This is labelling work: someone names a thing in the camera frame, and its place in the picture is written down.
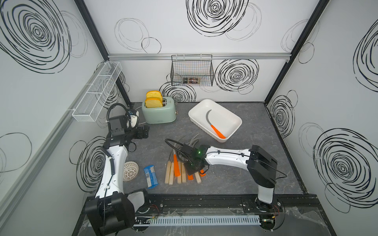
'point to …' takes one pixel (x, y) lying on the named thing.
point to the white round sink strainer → (131, 170)
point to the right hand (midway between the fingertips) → (188, 171)
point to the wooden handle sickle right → (198, 176)
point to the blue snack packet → (151, 180)
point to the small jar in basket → (193, 80)
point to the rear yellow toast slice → (153, 95)
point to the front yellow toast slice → (153, 102)
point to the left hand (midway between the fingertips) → (138, 126)
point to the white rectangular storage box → (214, 120)
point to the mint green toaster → (167, 114)
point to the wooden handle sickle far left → (168, 169)
